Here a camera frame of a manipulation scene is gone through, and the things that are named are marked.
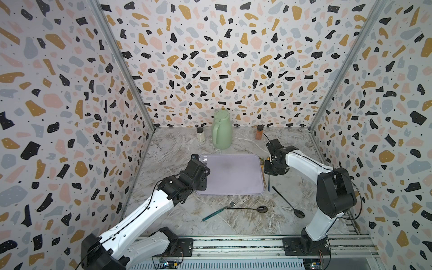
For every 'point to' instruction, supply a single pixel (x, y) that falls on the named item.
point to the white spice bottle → (200, 134)
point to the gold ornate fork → (261, 163)
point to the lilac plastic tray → (233, 174)
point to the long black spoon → (297, 212)
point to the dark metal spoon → (262, 209)
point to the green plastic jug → (221, 130)
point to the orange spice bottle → (259, 133)
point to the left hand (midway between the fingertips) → (203, 177)
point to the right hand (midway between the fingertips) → (267, 172)
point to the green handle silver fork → (232, 204)
